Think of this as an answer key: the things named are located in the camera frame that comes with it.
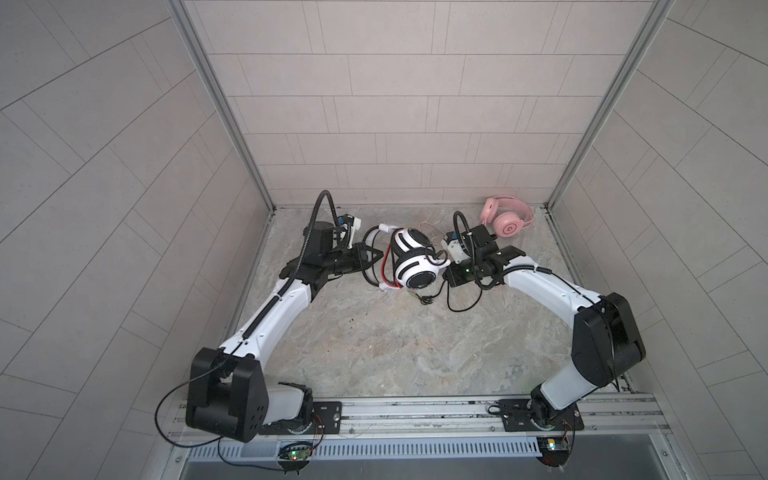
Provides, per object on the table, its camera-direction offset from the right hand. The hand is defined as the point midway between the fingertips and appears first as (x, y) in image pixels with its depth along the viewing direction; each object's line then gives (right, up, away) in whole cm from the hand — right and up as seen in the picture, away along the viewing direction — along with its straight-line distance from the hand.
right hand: (443, 275), depth 87 cm
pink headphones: (+26, +19, +18) cm, 37 cm away
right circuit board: (+23, -38, -19) cm, 48 cm away
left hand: (-16, +8, -11) cm, 21 cm away
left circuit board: (-36, -35, -23) cm, 55 cm away
